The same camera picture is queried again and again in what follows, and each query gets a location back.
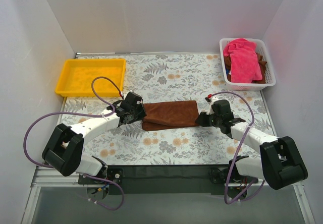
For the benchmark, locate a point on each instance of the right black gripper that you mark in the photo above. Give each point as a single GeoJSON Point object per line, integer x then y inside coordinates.
{"type": "Point", "coordinates": [205, 119]}

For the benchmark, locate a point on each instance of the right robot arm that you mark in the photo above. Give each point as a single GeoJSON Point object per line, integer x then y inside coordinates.
{"type": "Point", "coordinates": [280, 163]}

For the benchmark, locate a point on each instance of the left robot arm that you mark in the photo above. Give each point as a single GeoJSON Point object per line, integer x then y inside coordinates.
{"type": "Point", "coordinates": [64, 150]}

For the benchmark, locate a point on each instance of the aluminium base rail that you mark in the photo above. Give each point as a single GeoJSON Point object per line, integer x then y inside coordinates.
{"type": "Point", "coordinates": [159, 194]}

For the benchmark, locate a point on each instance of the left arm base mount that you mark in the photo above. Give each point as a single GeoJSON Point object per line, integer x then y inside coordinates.
{"type": "Point", "coordinates": [113, 177]}

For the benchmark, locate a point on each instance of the white plastic basket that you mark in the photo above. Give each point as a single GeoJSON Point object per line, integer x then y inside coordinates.
{"type": "Point", "coordinates": [269, 75]}

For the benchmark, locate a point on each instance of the floral table mat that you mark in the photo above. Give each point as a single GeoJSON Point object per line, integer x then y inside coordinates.
{"type": "Point", "coordinates": [175, 77]}

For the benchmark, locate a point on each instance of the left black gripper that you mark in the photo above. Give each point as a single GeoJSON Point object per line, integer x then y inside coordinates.
{"type": "Point", "coordinates": [139, 111]}

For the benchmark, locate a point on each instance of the yellow plastic tray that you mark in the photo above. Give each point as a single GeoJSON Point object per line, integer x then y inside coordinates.
{"type": "Point", "coordinates": [77, 75]}

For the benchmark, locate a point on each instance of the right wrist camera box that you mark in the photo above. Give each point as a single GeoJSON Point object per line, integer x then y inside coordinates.
{"type": "Point", "coordinates": [210, 100]}

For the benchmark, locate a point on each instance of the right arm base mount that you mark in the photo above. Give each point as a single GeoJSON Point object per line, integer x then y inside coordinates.
{"type": "Point", "coordinates": [219, 176]}

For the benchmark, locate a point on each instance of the brown towel in basket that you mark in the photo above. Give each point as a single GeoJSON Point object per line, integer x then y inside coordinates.
{"type": "Point", "coordinates": [262, 65]}

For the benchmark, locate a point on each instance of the brown towel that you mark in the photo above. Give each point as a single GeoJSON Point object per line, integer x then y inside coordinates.
{"type": "Point", "coordinates": [170, 115]}
{"type": "Point", "coordinates": [262, 65]}

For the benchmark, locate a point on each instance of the pink towel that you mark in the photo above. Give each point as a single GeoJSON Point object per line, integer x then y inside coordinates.
{"type": "Point", "coordinates": [244, 66]}

